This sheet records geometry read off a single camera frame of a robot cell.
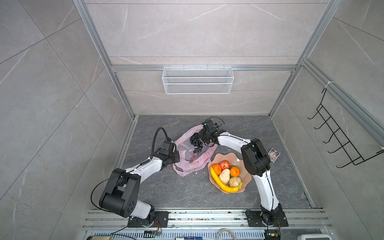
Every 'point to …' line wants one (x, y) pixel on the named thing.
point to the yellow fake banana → (221, 185)
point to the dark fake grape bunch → (195, 140)
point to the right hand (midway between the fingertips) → (197, 133)
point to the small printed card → (273, 155)
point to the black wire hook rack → (355, 157)
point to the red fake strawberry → (225, 164)
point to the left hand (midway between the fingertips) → (176, 152)
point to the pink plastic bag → (190, 163)
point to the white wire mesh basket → (198, 80)
